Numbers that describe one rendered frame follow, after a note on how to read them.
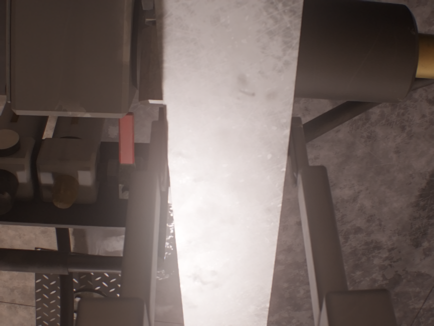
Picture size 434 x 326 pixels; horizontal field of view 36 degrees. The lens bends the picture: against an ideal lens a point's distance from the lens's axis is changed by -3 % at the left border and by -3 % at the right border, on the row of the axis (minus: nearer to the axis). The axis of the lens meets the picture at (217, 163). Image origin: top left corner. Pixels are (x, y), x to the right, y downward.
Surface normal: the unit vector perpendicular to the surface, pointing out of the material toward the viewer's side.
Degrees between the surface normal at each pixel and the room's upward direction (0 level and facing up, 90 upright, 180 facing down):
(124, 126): 0
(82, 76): 23
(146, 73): 68
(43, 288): 0
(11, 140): 90
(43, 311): 0
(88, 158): 90
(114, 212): 90
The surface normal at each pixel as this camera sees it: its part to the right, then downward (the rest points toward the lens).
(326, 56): 0.04, 0.35
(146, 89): -0.83, -0.05
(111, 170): 0.07, -0.36
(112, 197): 0.07, -0.78
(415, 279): 0.02, 0.62
